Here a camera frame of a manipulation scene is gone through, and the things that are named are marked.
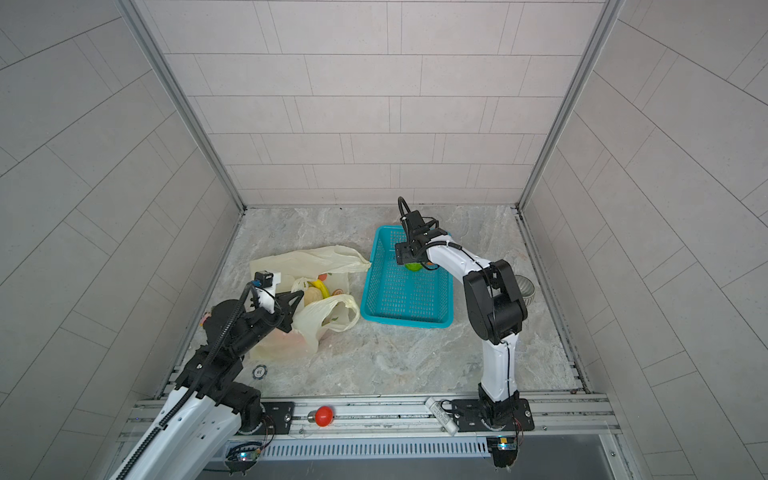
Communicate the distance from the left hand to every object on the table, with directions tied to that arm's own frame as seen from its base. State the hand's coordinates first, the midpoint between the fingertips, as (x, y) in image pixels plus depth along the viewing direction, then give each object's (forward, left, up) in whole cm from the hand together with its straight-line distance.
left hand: (309, 290), depth 73 cm
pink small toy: (0, +33, -15) cm, 36 cm away
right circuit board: (-31, -47, -18) cm, 59 cm away
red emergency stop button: (-25, -5, -15) cm, 29 cm away
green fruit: (+16, -27, -14) cm, 34 cm away
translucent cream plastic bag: (-9, -2, +1) cm, 9 cm away
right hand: (+21, -26, -14) cm, 36 cm away
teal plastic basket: (+8, -22, -19) cm, 30 cm away
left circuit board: (-32, +12, -15) cm, 38 cm away
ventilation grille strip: (-31, -29, -18) cm, 46 cm away
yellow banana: (+9, +1, -16) cm, 18 cm away
